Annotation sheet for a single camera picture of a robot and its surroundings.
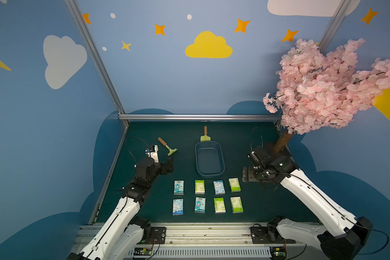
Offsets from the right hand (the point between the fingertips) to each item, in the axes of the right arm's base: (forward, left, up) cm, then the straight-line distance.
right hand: (254, 173), depth 77 cm
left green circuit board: (-33, +51, -17) cm, 63 cm away
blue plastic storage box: (+17, +21, -15) cm, 31 cm away
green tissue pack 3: (-11, +7, -15) cm, 19 cm away
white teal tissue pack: (-12, +26, -14) cm, 32 cm away
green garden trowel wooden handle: (+34, +24, -16) cm, 45 cm away
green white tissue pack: (-2, +27, -15) cm, 31 cm away
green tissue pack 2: (-11, +16, -15) cm, 24 cm away
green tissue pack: (0, +7, -14) cm, 16 cm away
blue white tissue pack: (-14, +37, -14) cm, 42 cm away
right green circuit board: (-29, -11, -20) cm, 37 cm away
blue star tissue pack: (-2, +15, -15) cm, 22 cm away
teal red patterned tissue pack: (-3, +38, -15) cm, 41 cm away
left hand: (+5, +45, +4) cm, 45 cm away
